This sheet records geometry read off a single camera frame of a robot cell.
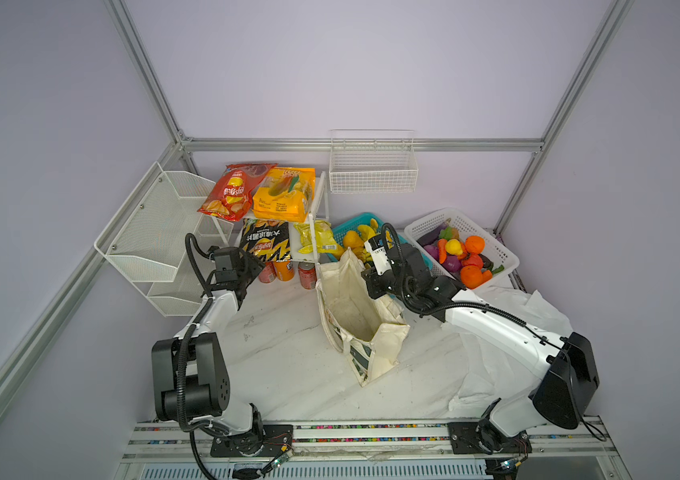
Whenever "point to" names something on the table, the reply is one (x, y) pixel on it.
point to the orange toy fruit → (474, 244)
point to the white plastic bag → (488, 375)
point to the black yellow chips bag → (268, 240)
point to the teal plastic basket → (338, 232)
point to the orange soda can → (284, 270)
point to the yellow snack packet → (325, 239)
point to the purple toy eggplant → (433, 236)
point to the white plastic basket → (423, 227)
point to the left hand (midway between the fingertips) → (252, 264)
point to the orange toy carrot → (442, 243)
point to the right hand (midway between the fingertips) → (360, 272)
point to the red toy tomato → (472, 259)
